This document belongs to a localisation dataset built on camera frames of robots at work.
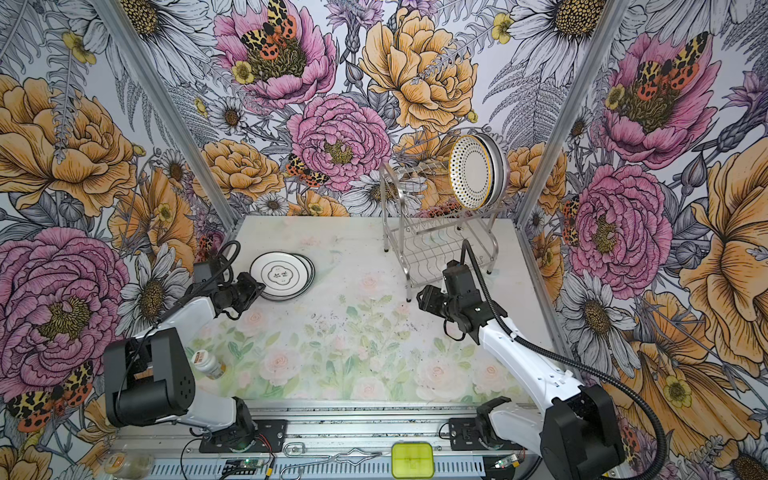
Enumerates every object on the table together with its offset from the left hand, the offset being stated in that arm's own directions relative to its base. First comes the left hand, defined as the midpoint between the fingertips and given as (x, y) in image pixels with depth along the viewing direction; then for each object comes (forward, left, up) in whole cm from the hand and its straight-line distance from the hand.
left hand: (267, 291), depth 92 cm
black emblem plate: (+8, -3, -2) cm, 9 cm away
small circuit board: (-42, -2, -9) cm, 43 cm away
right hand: (-9, -47, +5) cm, 48 cm away
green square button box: (-42, -42, -6) cm, 60 cm away
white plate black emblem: (+8, -8, -3) cm, 12 cm away
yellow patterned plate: (+24, -61, +25) cm, 70 cm away
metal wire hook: (-41, -28, -8) cm, 50 cm away
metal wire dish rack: (+6, -46, +22) cm, 51 cm away
